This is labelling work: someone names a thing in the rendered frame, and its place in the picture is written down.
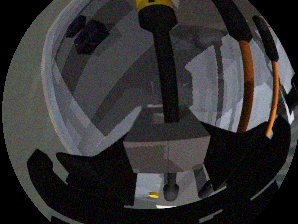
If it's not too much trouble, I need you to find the yellow flat disc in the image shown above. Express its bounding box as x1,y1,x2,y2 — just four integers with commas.
149,192,158,197

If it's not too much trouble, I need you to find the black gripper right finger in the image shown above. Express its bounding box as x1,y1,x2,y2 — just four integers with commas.
200,120,267,192

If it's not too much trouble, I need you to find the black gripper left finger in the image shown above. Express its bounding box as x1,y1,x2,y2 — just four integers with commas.
56,132,138,206

